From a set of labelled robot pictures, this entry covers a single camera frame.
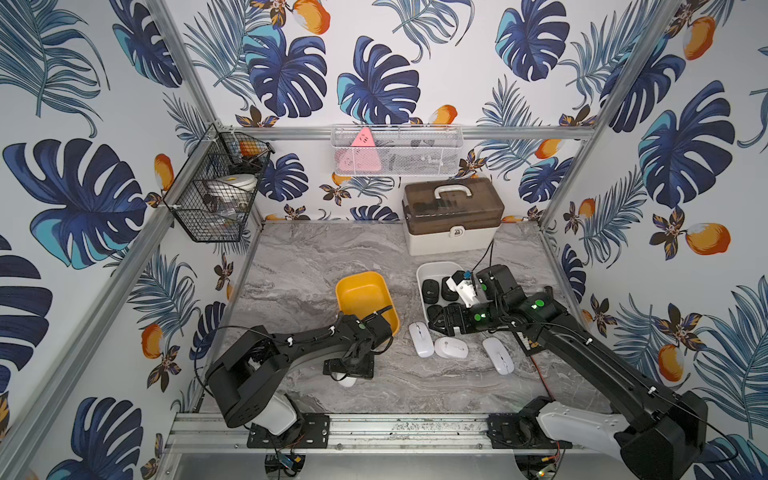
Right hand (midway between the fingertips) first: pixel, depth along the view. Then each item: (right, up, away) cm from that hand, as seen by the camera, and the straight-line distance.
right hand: (442, 321), depth 75 cm
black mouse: (0, -1, +15) cm, 15 cm away
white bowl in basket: (-55, +35, +5) cm, 65 cm away
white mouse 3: (+5, -10, +11) cm, 16 cm away
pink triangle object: (-22, +46, +15) cm, 53 cm away
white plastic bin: (+3, +11, +26) cm, 29 cm away
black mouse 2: (0, +5, +23) cm, 23 cm away
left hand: (-23, -16, +8) cm, 29 cm away
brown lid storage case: (+6, +29, +19) cm, 35 cm away
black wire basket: (-63, +27, +7) cm, 69 cm away
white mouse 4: (+18, -12, +10) cm, 24 cm away
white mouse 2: (-3, -9, +13) cm, 16 cm away
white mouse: (-25, -18, +7) cm, 31 cm away
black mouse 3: (0, +8, -3) cm, 8 cm away
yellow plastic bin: (-22, +3, +24) cm, 33 cm away
